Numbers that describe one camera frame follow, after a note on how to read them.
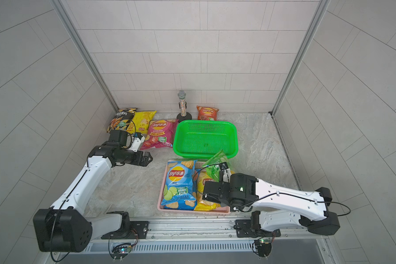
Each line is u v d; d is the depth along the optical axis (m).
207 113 1.08
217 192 0.46
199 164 0.77
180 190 0.69
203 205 0.72
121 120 1.04
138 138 0.72
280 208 0.41
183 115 1.07
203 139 1.03
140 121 1.03
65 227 0.37
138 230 0.71
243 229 0.72
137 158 0.69
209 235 0.71
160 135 0.95
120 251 0.65
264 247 0.69
